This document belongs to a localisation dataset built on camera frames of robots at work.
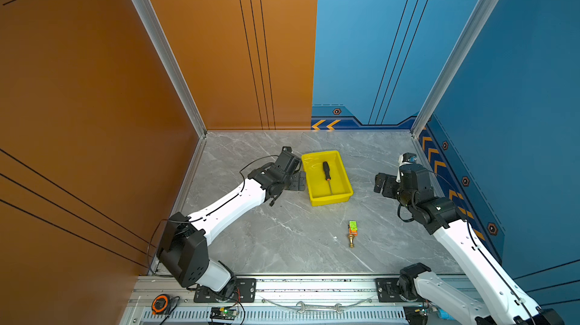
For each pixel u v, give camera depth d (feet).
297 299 2.39
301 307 2.33
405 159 2.19
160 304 2.27
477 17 2.61
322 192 3.18
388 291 2.38
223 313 2.32
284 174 2.04
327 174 3.34
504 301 1.26
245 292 2.44
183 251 1.40
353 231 2.78
